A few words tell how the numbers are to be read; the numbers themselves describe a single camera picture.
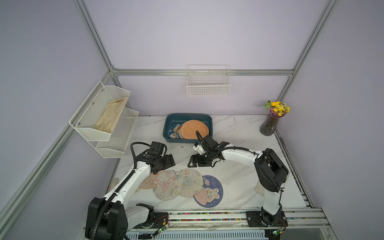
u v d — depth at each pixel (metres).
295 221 0.74
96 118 0.76
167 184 0.85
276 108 0.92
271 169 0.50
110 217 0.40
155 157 0.61
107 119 0.77
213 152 0.70
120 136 1.10
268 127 1.03
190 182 0.86
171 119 1.14
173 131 1.11
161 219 0.73
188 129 1.07
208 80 0.95
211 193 0.82
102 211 0.38
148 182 0.86
